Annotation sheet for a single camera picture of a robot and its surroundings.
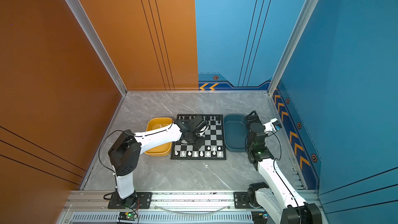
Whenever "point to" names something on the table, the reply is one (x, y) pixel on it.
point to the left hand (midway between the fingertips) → (202, 142)
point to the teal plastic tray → (236, 130)
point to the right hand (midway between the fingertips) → (253, 116)
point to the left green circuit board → (130, 215)
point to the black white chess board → (213, 147)
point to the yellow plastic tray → (155, 124)
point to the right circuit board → (259, 217)
